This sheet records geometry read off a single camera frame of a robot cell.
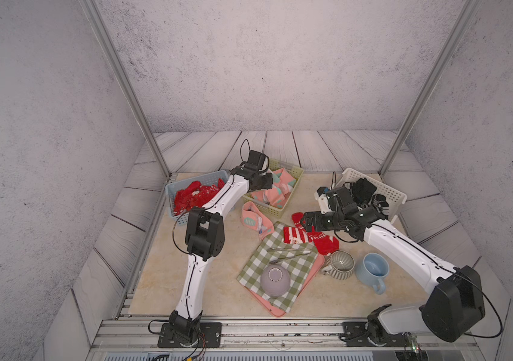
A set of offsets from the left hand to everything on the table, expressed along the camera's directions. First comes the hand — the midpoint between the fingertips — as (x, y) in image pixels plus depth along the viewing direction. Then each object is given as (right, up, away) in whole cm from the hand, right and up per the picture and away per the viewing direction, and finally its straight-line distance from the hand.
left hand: (274, 182), depth 98 cm
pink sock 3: (0, -6, +2) cm, 7 cm away
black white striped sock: (+40, -4, +5) cm, 41 cm away
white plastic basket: (+56, -7, +7) cm, 57 cm away
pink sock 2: (+5, 0, +12) cm, 13 cm away
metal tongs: (+10, -29, -7) cm, 31 cm away
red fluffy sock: (-36, -5, +6) cm, 37 cm away
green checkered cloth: (+9, -30, -9) cm, 33 cm away
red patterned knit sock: (+21, -26, -5) cm, 34 cm away
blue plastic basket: (-31, +2, +14) cm, 34 cm away
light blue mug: (+37, -34, -12) cm, 51 cm away
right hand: (+13, -14, -16) cm, 25 cm away
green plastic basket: (+1, +9, +20) cm, 22 cm away
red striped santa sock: (+8, -22, -3) cm, 24 cm away
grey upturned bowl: (-1, -35, -20) cm, 40 cm away
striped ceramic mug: (+26, -32, -10) cm, 43 cm away
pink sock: (-9, -16, -2) cm, 18 cm away
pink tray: (+15, -34, -12) cm, 39 cm away
